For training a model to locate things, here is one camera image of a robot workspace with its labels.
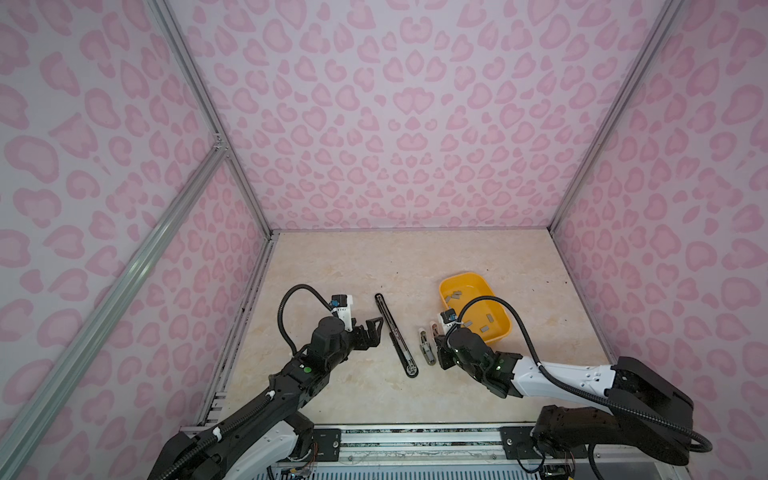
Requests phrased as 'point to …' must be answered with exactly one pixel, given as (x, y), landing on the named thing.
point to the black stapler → (400, 347)
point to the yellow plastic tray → (487, 318)
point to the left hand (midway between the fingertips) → (372, 316)
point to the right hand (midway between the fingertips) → (436, 339)
